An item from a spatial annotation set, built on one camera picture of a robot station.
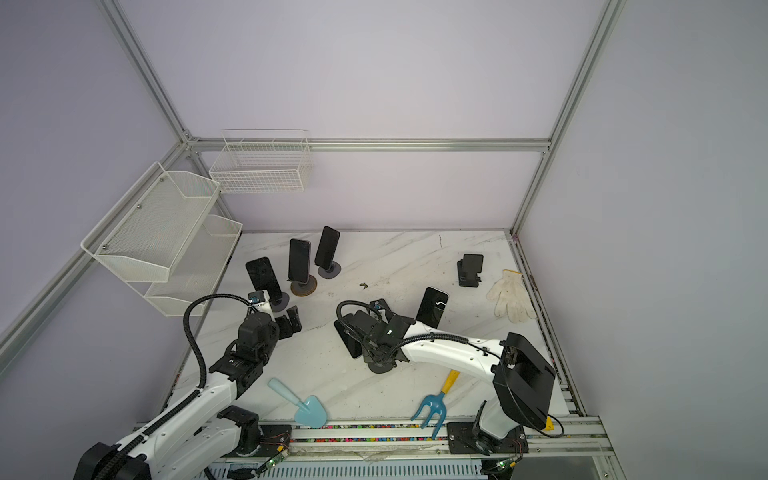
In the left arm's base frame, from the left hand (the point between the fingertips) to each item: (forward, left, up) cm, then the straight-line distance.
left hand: (280, 313), depth 85 cm
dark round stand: (-12, -29, -10) cm, 33 cm away
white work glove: (+13, -74, -10) cm, 76 cm away
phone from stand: (+1, -44, +2) cm, 44 cm away
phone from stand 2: (-15, -23, +14) cm, 31 cm away
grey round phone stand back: (+23, -11, -10) cm, 27 cm away
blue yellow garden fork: (-21, -44, -10) cm, 50 cm away
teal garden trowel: (-23, -11, -11) cm, 28 cm away
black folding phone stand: (+20, -58, -4) cm, 62 cm away
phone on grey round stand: (+26, -10, -1) cm, 28 cm away
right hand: (-9, -27, -2) cm, 29 cm away
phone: (+11, +8, +2) cm, 14 cm away
